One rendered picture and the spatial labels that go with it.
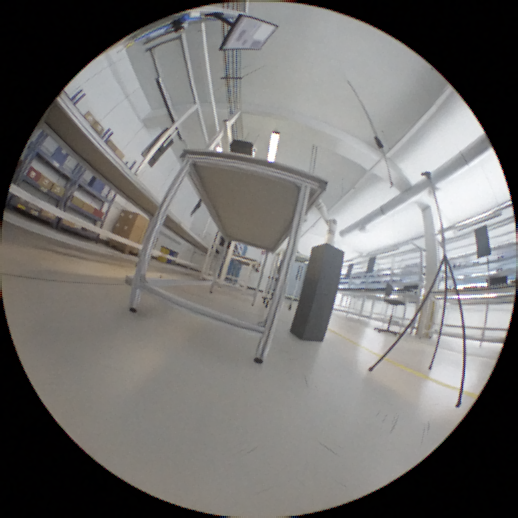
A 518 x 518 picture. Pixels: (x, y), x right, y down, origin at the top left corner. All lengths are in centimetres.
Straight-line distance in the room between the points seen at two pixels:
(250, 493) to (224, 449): 12
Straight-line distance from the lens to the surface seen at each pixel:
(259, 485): 39
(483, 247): 363
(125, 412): 43
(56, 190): 364
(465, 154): 419
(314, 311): 132
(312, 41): 345
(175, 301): 75
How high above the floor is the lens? 36
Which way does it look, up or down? 9 degrees up
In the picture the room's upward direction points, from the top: 16 degrees clockwise
